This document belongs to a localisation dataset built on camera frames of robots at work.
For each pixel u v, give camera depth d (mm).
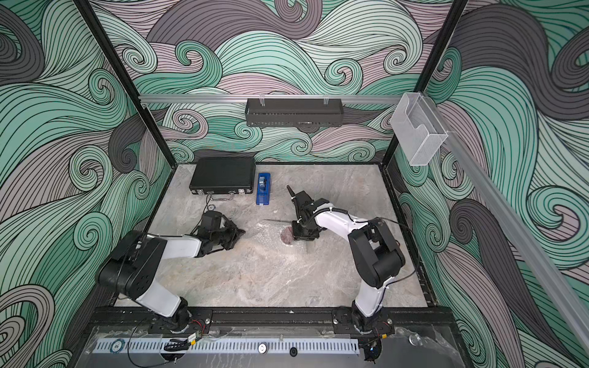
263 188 1031
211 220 744
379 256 468
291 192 798
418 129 788
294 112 967
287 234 875
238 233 854
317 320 746
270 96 950
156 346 697
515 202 543
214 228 764
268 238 869
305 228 783
